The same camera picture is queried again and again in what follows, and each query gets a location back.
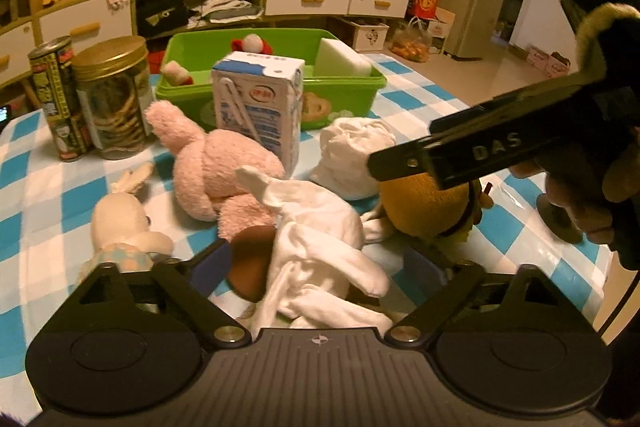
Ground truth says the brown deer plush toy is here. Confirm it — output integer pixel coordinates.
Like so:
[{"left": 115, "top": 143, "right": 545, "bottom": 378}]
[{"left": 360, "top": 173, "right": 494, "bottom": 251}]

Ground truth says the white cloth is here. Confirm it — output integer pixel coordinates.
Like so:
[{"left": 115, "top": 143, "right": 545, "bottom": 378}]
[{"left": 310, "top": 117, "right": 396, "bottom": 202}]

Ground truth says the beige plush bunny doll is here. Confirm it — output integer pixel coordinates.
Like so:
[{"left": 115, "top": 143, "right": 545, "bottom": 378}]
[{"left": 76, "top": 162, "right": 175, "bottom": 286}]

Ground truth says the pink plush rabbit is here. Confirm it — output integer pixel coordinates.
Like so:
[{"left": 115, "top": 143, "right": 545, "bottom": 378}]
[{"left": 144, "top": 100, "right": 284, "bottom": 241}]

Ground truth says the bag of oranges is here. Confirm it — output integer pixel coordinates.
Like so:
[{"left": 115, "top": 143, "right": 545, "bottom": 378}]
[{"left": 390, "top": 16, "right": 433, "bottom": 63}]

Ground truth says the white storage crate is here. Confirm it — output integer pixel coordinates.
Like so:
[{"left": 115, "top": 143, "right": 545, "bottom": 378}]
[{"left": 326, "top": 16, "right": 390, "bottom": 53}]

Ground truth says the green plastic storage bin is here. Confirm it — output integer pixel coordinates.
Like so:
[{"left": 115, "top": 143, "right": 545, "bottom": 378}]
[{"left": 155, "top": 28, "right": 386, "bottom": 130}]

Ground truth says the gold lid cookie jar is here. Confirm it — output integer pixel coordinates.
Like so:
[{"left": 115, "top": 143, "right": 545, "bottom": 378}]
[{"left": 72, "top": 36, "right": 153, "bottom": 159}]

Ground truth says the white sponge block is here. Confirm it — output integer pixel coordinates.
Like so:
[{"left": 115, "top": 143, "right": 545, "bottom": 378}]
[{"left": 314, "top": 38, "right": 372, "bottom": 78}]

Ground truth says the white blue milk carton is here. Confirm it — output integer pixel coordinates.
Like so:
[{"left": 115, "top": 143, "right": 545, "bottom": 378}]
[{"left": 210, "top": 52, "right": 305, "bottom": 176}]

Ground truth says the yellow black tin can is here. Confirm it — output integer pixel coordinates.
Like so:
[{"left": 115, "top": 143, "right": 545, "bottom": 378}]
[{"left": 28, "top": 36, "right": 93, "bottom": 161}]

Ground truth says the red santa hat plush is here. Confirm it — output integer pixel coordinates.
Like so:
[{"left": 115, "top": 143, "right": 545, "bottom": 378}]
[{"left": 231, "top": 34, "right": 272, "bottom": 55}]

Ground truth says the black handbag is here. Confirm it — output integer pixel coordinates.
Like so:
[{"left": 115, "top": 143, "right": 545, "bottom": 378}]
[{"left": 136, "top": 0, "right": 190, "bottom": 38}]

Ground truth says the wooden white tv cabinet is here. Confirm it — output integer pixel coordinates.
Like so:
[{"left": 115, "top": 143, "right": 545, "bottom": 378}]
[{"left": 1, "top": 0, "right": 409, "bottom": 87}]

